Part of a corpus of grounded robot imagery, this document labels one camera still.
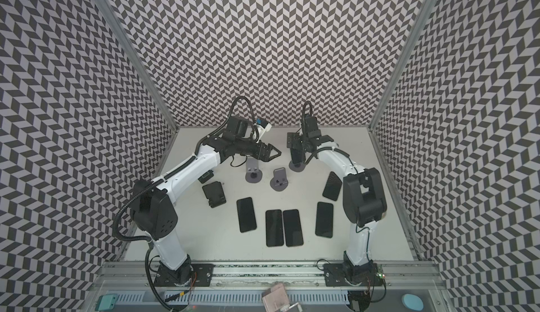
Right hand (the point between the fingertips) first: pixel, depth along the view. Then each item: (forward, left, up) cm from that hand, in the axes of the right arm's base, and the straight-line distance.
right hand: (297, 142), depth 94 cm
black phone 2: (-15, -16, -15) cm, 26 cm away
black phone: (-2, 0, -7) cm, 8 cm away
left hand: (-11, +10, +9) cm, 17 cm away
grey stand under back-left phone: (-9, +21, -13) cm, 26 cm away
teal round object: (-58, -34, -14) cm, 69 cm away
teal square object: (-57, +64, -9) cm, 86 cm away
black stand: (-21, +36, -6) cm, 42 cm away
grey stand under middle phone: (-15, +9, -8) cm, 20 cm away
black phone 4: (-34, +4, -12) cm, 36 cm away
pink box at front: (-57, +11, -8) cm, 58 cm away
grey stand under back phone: (-6, 0, -12) cm, 13 cm away
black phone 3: (-28, +23, -13) cm, 38 cm away
